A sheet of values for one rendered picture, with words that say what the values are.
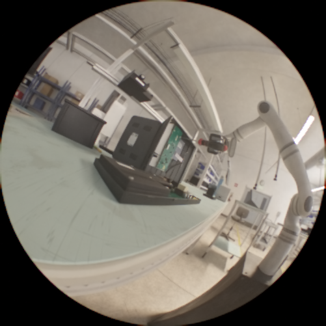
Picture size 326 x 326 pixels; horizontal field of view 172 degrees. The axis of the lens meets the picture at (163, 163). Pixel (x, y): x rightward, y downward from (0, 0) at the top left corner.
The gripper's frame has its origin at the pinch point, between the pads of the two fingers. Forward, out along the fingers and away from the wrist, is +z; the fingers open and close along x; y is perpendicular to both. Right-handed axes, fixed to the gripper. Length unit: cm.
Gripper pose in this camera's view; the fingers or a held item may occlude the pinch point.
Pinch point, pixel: (215, 146)
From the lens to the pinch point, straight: 34.3
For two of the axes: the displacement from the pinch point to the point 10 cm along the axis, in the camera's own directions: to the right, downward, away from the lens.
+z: -6.8, 1.5, -7.2
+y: -7.3, -3.0, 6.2
